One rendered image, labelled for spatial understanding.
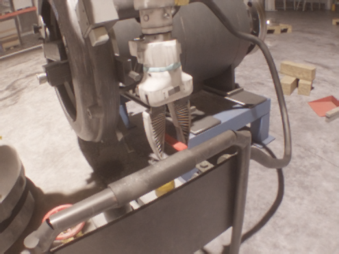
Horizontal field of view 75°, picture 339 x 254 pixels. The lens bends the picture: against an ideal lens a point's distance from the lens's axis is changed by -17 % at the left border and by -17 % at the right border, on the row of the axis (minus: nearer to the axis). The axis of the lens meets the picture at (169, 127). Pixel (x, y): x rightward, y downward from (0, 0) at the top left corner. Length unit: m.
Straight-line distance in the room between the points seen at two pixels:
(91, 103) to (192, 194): 0.50
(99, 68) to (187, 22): 0.44
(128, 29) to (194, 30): 0.26
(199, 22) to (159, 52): 0.65
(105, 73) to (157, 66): 0.35
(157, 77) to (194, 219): 0.26
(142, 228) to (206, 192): 0.13
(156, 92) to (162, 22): 0.12
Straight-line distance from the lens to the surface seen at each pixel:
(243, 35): 1.05
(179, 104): 0.53
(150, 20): 0.46
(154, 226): 0.43
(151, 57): 0.47
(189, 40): 1.06
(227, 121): 1.15
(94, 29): 0.70
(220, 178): 0.47
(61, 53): 0.90
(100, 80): 0.79
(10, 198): 1.04
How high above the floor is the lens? 0.77
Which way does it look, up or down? 28 degrees down
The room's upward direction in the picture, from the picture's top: 7 degrees counter-clockwise
